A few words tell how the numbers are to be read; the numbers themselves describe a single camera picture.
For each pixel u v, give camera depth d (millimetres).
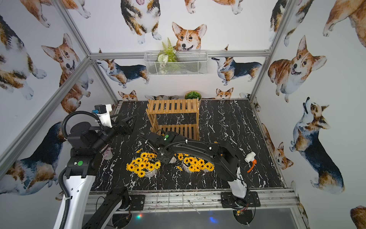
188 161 742
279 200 749
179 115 1130
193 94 1095
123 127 557
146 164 716
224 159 457
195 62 924
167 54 818
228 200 734
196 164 722
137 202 735
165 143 558
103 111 528
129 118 575
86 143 454
